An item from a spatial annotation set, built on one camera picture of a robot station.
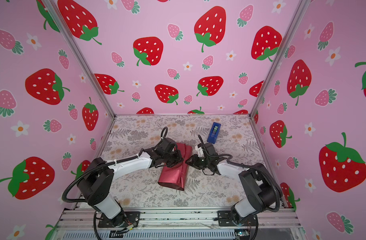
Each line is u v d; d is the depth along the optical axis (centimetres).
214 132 104
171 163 77
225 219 73
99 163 48
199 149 85
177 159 78
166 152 69
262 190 45
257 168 48
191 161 83
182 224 73
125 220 72
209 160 71
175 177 81
